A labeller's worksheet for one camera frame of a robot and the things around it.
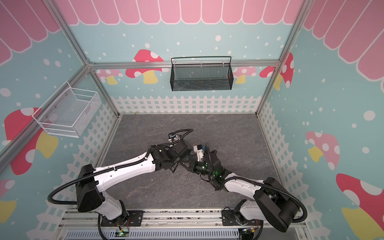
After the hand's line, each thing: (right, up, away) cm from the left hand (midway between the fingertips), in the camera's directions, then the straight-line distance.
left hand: (184, 154), depth 79 cm
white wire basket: (-94, +27, +37) cm, 105 cm away
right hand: (-2, -4, -4) cm, 6 cm away
